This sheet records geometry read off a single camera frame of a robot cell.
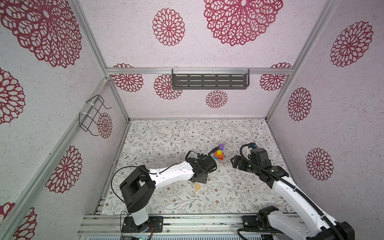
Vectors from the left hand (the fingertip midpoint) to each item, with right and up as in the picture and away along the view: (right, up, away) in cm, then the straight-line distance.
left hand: (197, 178), depth 84 cm
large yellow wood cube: (+14, +14, +10) cm, 22 cm away
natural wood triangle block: (0, -5, +1) cm, 5 cm away
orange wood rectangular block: (+16, +12, +11) cm, 23 cm away
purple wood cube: (+15, +18, +6) cm, 24 cm away
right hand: (+21, +12, -3) cm, 24 cm away
